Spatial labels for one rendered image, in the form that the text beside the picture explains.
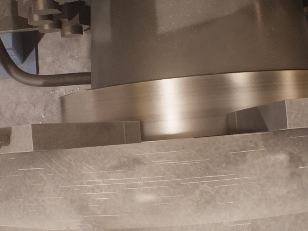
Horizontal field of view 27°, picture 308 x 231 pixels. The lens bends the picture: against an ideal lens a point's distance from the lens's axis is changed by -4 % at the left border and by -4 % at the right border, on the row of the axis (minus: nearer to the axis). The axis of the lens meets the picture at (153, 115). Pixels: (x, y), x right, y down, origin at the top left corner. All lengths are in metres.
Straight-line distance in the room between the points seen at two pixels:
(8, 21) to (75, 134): 0.69
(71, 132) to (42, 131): 0.04
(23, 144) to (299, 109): 0.27
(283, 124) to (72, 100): 0.36
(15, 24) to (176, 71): 0.59
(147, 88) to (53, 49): 0.83
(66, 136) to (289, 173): 0.23
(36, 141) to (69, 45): 0.97
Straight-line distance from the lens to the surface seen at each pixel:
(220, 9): 0.86
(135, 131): 0.79
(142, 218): 0.64
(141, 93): 0.80
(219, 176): 0.63
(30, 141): 0.66
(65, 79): 1.19
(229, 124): 0.77
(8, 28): 1.36
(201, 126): 0.78
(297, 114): 0.61
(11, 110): 1.60
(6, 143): 0.68
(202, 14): 0.86
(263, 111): 0.66
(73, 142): 0.70
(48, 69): 1.61
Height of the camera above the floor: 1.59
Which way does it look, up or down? 83 degrees down
